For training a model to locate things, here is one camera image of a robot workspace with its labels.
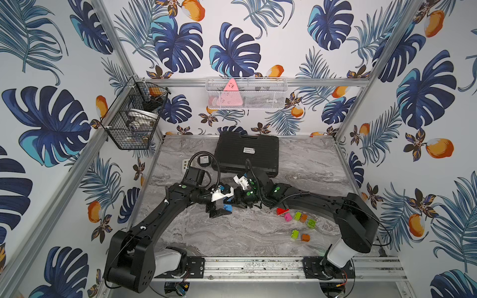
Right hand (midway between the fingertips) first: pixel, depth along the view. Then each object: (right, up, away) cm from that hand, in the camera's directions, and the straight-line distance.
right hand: (224, 202), depth 76 cm
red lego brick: (+26, -7, +13) cm, 29 cm away
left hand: (+1, +2, +2) cm, 3 cm away
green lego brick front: (+31, -15, +5) cm, 35 cm away
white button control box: (-25, +15, +27) cm, 39 cm away
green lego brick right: (+39, -12, +9) cm, 42 cm away
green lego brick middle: (+33, -9, +10) cm, 35 cm away
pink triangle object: (+2, +49, +15) cm, 51 cm away
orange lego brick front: (+35, -17, +5) cm, 39 cm away
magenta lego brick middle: (+29, -9, +10) cm, 32 cm away
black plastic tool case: (+2, +24, +31) cm, 40 cm away
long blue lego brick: (+2, -2, -1) cm, 3 cm away
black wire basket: (-41, +34, +6) cm, 54 cm away
